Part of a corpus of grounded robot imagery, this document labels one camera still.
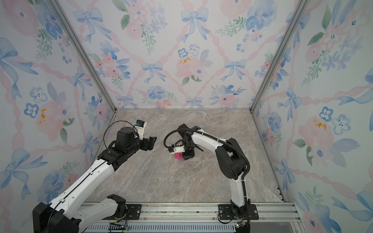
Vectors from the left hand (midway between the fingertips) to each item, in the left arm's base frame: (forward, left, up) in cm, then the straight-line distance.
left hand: (150, 135), depth 79 cm
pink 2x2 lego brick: (-5, -15, -14) cm, 21 cm away
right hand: (0, -20, -18) cm, 27 cm away
